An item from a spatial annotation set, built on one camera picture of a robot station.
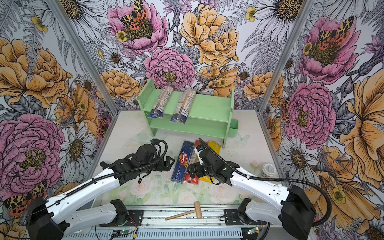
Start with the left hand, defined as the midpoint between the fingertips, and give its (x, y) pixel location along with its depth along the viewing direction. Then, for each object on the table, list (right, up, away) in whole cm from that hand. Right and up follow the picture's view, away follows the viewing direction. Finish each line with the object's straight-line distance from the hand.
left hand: (165, 164), depth 78 cm
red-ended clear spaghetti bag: (+10, -9, +8) cm, 16 cm away
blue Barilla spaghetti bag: (+8, -2, +11) cm, 14 cm away
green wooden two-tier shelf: (+23, +26, +6) cm, 36 cm away
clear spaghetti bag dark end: (-4, +28, +2) cm, 29 cm away
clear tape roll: (+56, -4, +5) cm, 56 cm away
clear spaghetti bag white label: (+8, +27, +1) cm, 28 cm away
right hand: (+16, -4, +1) cm, 16 cm away
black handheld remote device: (-37, -3, +10) cm, 39 cm away
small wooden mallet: (+17, -22, -2) cm, 28 cm away
